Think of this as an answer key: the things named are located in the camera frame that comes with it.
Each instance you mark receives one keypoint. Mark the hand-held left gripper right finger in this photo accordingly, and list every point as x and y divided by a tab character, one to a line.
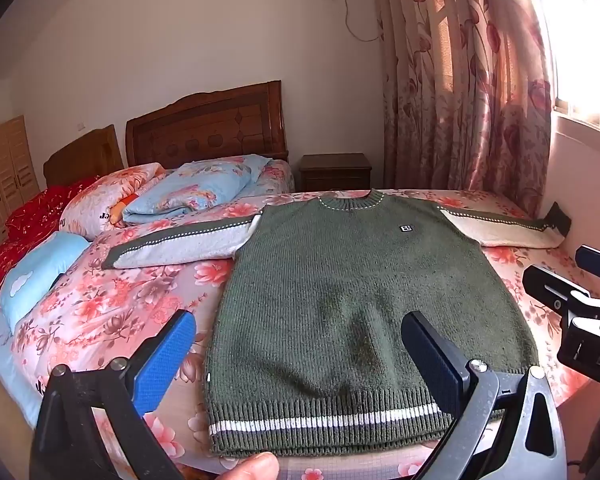
432	360

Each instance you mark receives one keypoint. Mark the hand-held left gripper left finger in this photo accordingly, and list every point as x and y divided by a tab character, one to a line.
166	360

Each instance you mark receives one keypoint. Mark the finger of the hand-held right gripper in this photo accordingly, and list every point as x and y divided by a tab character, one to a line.
597	261
555	287

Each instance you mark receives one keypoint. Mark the green knit sweater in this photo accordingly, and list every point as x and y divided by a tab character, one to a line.
360	285

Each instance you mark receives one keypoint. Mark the pink floral bed sheet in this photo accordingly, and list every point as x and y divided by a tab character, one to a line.
145	285

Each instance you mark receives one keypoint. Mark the light blue pillow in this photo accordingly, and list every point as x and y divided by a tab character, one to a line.
35	270

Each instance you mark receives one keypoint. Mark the pink floral pillow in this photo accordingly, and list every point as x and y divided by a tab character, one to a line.
95	195

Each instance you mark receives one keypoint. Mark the red blanket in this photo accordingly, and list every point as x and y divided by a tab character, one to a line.
35	210

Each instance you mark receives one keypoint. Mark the window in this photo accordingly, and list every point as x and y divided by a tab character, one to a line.
585	60

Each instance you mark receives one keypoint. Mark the dark wooden nightstand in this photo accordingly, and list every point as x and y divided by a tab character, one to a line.
335	172

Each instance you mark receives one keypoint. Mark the small wooden headboard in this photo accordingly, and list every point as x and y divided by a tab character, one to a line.
85	157

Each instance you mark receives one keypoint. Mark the pink floral curtain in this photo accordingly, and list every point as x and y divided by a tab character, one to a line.
455	85

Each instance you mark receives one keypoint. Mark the large carved wooden headboard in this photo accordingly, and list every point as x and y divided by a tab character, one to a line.
205	130

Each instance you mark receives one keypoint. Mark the light wooden wardrobe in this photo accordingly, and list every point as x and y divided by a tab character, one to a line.
10	170

